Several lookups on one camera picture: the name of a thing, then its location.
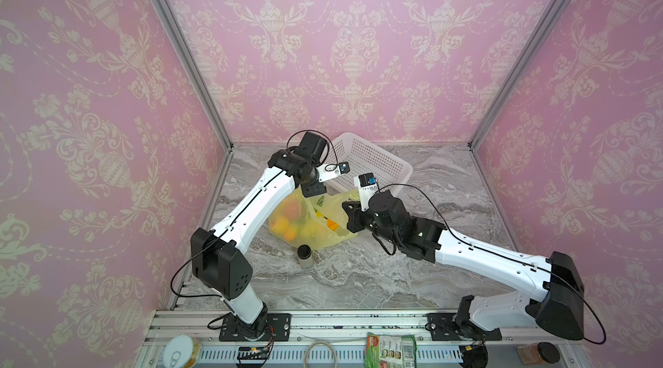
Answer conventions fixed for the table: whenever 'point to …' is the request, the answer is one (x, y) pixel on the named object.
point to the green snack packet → (387, 351)
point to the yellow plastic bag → (316, 221)
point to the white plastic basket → (364, 158)
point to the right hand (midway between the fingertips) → (343, 205)
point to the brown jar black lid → (538, 352)
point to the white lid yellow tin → (181, 351)
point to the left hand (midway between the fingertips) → (315, 176)
